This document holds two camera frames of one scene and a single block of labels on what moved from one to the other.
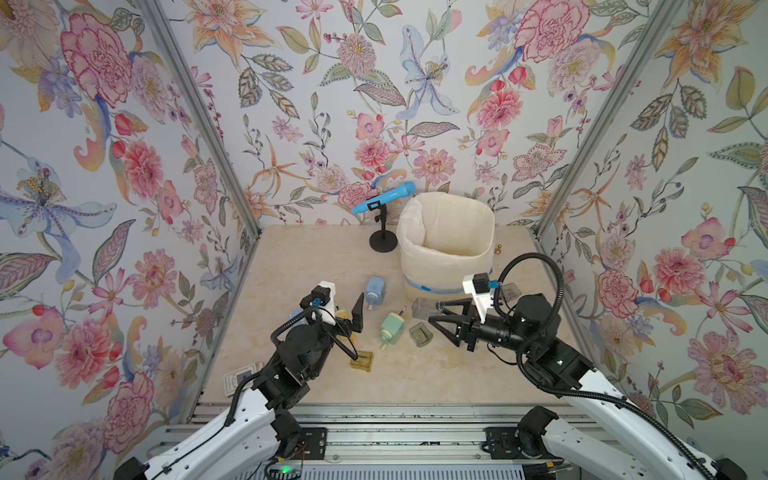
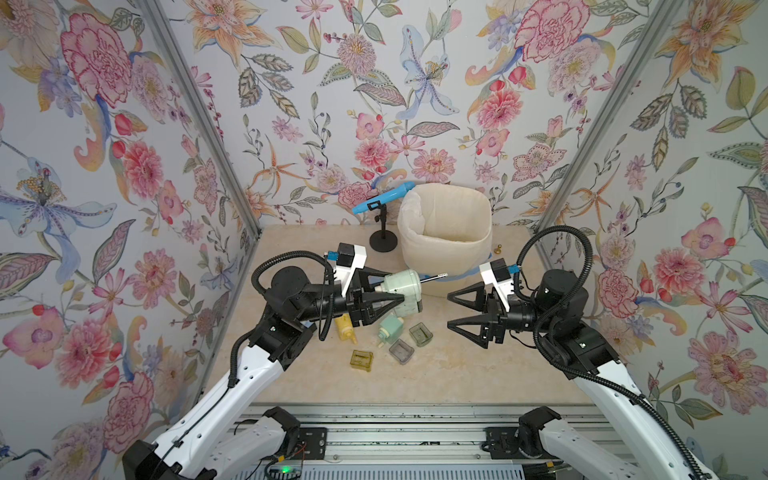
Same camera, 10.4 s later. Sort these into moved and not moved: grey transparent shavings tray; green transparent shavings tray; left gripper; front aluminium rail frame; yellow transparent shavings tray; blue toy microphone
Moved: grey transparent shavings tray; left gripper
Not moved: yellow transparent shavings tray; front aluminium rail frame; blue toy microphone; green transparent shavings tray
